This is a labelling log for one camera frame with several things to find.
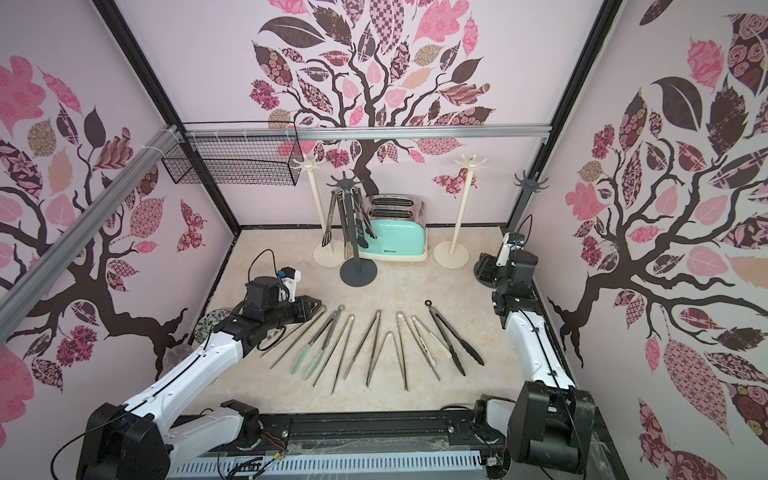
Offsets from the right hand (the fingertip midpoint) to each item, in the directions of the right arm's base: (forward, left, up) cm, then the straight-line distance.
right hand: (496, 253), depth 83 cm
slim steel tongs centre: (-7, +35, -21) cm, 41 cm away
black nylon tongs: (-21, +12, -20) cm, 32 cm away
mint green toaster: (+21, +27, -7) cm, 35 cm away
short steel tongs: (-14, +31, -22) cm, 40 cm away
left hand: (-12, +50, -9) cm, 52 cm away
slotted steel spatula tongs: (+11, +50, -3) cm, 51 cm away
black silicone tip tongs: (+10, +38, +4) cm, 39 cm away
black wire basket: (+34, +78, +13) cm, 86 cm away
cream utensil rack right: (+17, +7, -21) cm, 28 cm away
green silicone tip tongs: (-9, +50, -21) cm, 55 cm away
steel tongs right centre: (-9, +28, -22) cm, 37 cm away
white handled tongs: (-16, +17, -22) cm, 32 cm away
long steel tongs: (-9, +44, -22) cm, 50 cm away
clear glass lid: (-25, +84, -6) cm, 88 cm away
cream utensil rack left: (+18, +54, -20) cm, 60 cm away
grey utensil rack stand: (+11, +43, -22) cm, 49 cm away
